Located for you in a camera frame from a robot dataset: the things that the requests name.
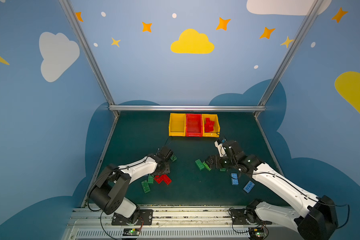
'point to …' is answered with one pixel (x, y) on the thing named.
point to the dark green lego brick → (222, 169)
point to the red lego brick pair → (159, 179)
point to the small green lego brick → (150, 179)
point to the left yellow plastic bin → (177, 125)
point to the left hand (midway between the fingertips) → (167, 170)
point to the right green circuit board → (256, 233)
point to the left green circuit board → (131, 232)
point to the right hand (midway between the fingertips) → (213, 158)
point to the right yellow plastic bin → (213, 118)
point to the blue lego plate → (249, 186)
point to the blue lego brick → (234, 179)
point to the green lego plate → (145, 186)
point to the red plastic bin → (194, 125)
